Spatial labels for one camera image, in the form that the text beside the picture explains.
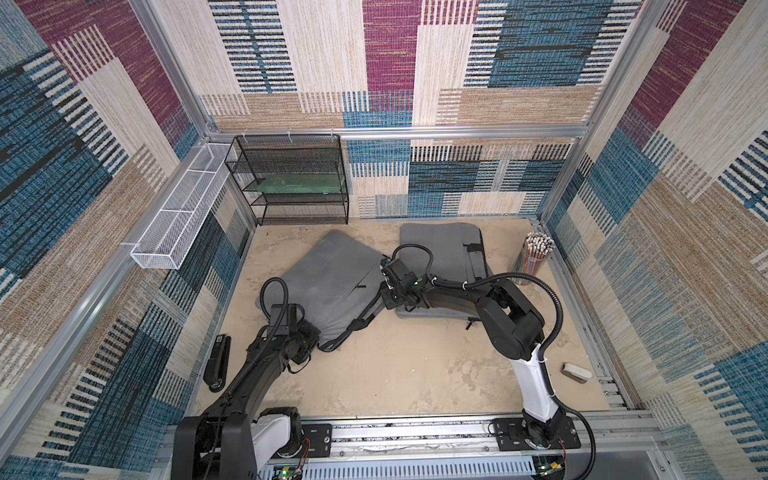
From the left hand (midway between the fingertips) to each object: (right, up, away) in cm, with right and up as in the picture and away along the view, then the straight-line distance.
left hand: (318, 332), depth 88 cm
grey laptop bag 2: (+40, +24, +19) cm, 51 cm away
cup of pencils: (+64, +25, +1) cm, 69 cm away
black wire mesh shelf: (-25, +55, +14) cm, 62 cm away
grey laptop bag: (+4, +14, +11) cm, 18 cm away
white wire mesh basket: (-47, +32, +8) cm, 58 cm away
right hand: (+23, +9, +12) cm, 28 cm away
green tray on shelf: (-9, +46, +10) cm, 48 cm away
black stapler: (-25, -8, -9) cm, 28 cm away
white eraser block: (+70, -9, -7) cm, 71 cm away
